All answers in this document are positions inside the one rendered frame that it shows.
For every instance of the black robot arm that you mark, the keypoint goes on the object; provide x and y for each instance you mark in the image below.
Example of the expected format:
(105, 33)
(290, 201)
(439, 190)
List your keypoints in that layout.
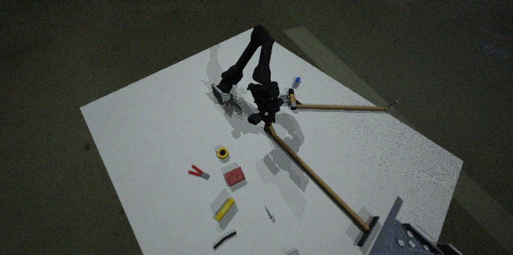
(262, 73)

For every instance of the yellow spirit level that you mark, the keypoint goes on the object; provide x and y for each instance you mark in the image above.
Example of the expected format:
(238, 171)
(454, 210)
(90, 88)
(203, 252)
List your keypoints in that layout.
(224, 210)

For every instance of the red-handled pliers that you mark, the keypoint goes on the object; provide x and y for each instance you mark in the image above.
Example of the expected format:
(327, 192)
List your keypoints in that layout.
(205, 175)

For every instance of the red rectangular block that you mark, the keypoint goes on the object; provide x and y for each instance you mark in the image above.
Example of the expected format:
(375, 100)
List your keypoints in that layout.
(235, 176)

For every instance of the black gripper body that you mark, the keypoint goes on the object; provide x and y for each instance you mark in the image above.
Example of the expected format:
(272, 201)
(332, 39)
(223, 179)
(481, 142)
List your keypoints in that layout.
(256, 118)

